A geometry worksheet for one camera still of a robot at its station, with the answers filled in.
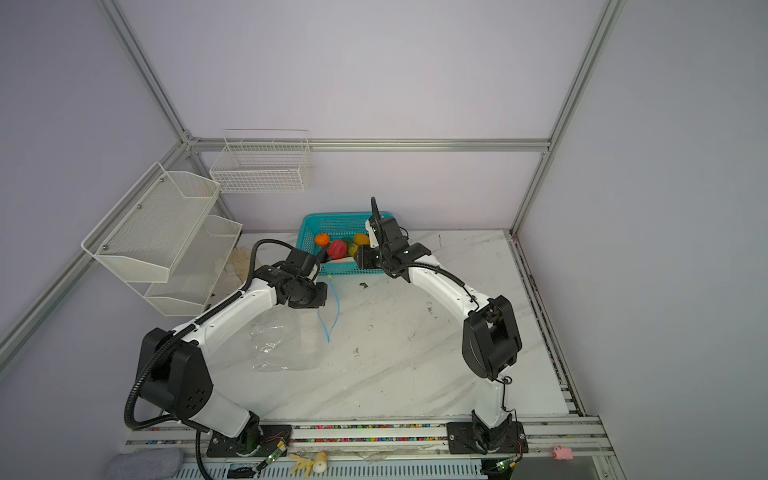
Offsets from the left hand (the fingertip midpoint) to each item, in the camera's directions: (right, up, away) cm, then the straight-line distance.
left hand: (320, 301), depth 86 cm
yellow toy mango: (+9, +20, +24) cm, 32 cm away
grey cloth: (-37, -35, -17) cm, 54 cm away
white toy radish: (+3, +12, +21) cm, 25 cm away
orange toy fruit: (-6, +20, +28) cm, 35 cm away
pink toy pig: (+61, -34, -16) cm, 72 cm away
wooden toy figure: (+4, -36, -17) cm, 40 cm away
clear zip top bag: (-12, -13, +6) cm, 19 cm away
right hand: (+11, +14, 0) cm, 17 cm away
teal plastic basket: (0, +25, +29) cm, 38 cm away
